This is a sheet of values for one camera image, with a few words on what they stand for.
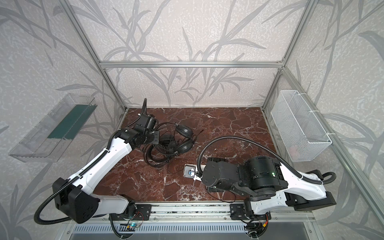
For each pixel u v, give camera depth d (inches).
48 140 25.6
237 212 28.9
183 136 29.8
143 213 28.6
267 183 12.1
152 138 28.4
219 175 12.3
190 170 15.9
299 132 25.3
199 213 29.7
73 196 15.1
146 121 23.5
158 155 36.9
